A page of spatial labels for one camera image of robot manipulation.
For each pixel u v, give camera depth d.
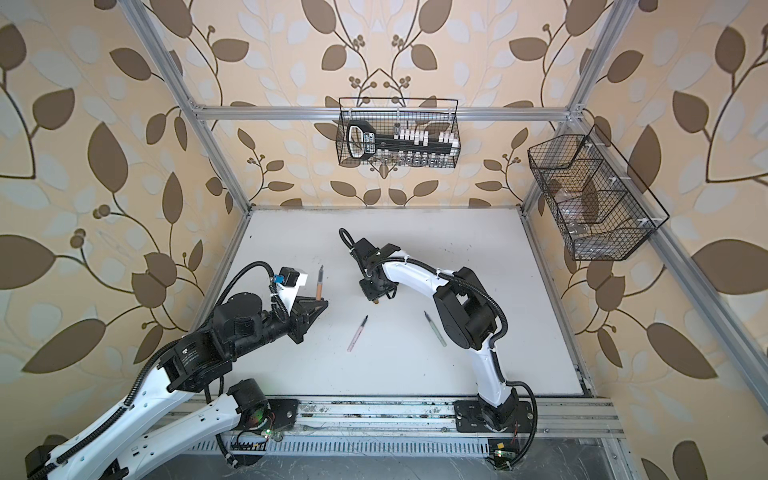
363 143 0.85
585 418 0.76
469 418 0.73
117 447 0.43
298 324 0.56
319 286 0.63
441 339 0.87
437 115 0.91
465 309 0.53
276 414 0.74
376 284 0.80
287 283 0.55
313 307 0.65
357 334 0.89
